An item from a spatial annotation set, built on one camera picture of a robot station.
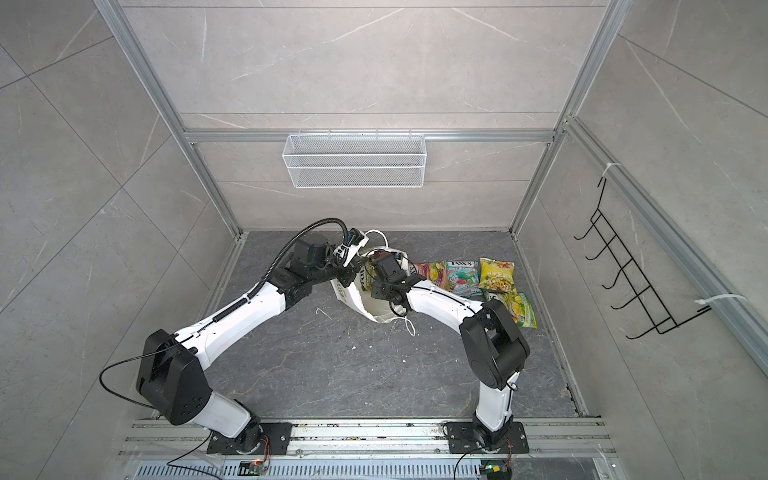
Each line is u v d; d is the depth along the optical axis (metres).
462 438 0.73
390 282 0.70
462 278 1.03
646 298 0.64
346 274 0.70
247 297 0.52
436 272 1.04
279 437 0.73
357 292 0.78
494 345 0.48
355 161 1.01
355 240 0.67
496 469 0.70
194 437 0.75
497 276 1.01
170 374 0.42
